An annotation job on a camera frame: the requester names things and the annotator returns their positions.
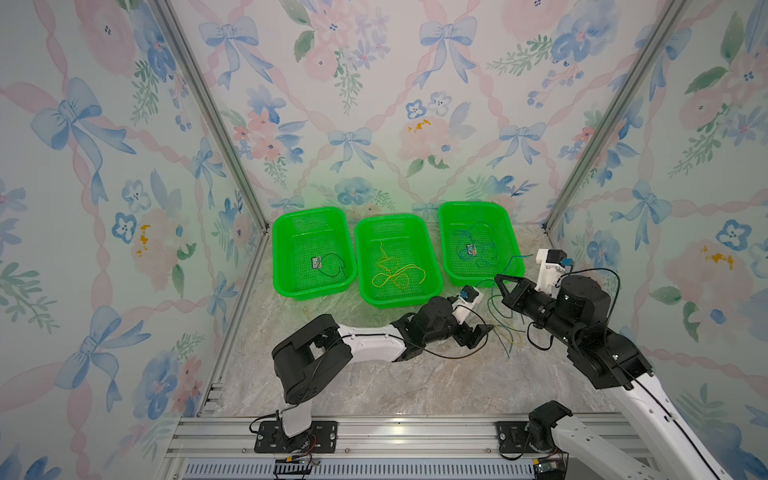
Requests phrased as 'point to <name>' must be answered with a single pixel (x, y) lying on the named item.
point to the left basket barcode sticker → (316, 262)
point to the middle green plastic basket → (405, 236)
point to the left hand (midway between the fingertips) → (485, 315)
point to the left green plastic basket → (312, 252)
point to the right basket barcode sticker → (471, 249)
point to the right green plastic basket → (478, 243)
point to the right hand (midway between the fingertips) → (497, 275)
